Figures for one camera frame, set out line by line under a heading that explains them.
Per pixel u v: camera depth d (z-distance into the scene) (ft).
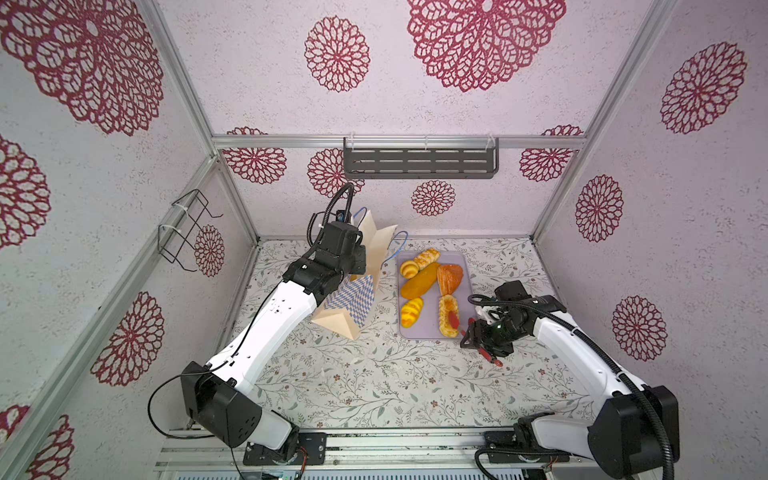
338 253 1.80
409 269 3.38
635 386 1.36
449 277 3.34
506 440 2.48
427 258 3.59
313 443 2.45
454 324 2.78
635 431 1.30
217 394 1.28
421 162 3.28
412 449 2.49
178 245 2.49
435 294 3.35
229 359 1.37
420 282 3.30
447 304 3.19
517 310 1.93
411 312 3.11
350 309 2.80
